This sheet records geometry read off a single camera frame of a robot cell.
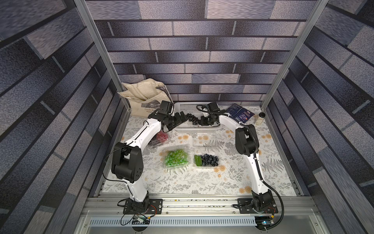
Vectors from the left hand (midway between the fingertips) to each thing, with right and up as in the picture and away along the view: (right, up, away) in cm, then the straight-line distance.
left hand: (180, 142), depth 79 cm
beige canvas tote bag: (-29, +30, +29) cm, 51 cm away
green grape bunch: (-1, -10, +6) cm, 12 cm away
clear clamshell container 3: (-18, -3, +16) cm, 25 cm away
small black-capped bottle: (+58, +16, +25) cm, 65 cm away
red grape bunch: (-13, +1, +16) cm, 21 cm away
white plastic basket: (+4, +7, +28) cm, 29 cm away
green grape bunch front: (-5, -11, +6) cm, 13 cm away
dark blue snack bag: (+44, +18, +32) cm, 57 cm away
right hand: (+15, -11, +4) cm, 19 cm away
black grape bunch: (+10, +11, +28) cm, 31 cm away
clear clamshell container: (-10, -7, +18) cm, 22 cm away
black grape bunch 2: (+16, -11, +5) cm, 20 cm away
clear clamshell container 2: (+17, -8, +16) cm, 25 cm away
